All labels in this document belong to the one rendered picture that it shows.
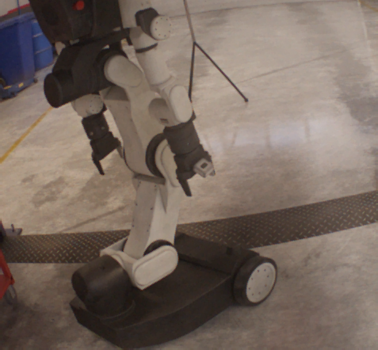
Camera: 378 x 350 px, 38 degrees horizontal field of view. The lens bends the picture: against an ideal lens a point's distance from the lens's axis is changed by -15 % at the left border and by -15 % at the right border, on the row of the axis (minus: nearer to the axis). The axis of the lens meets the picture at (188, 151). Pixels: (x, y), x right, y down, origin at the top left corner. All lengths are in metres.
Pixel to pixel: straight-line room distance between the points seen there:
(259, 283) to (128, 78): 0.85
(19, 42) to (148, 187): 6.36
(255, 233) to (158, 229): 0.70
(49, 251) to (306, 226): 1.23
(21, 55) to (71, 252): 5.70
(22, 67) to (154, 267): 6.52
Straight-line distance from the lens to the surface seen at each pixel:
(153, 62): 1.68
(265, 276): 2.15
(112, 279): 1.93
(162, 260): 2.01
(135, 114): 1.90
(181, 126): 1.76
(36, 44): 9.10
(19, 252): 2.97
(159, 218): 2.02
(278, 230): 2.61
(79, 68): 1.75
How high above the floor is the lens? 1.26
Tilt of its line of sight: 19 degrees down
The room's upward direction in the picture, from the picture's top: 12 degrees counter-clockwise
